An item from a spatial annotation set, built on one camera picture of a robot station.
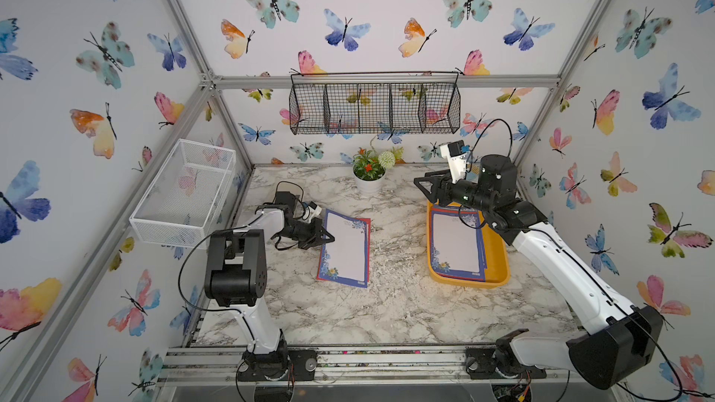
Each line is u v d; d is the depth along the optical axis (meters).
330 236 0.90
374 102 0.98
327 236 0.90
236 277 0.49
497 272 0.89
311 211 0.88
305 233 0.82
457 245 0.94
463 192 0.62
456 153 0.60
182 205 0.83
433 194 0.65
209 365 0.76
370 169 1.01
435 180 0.63
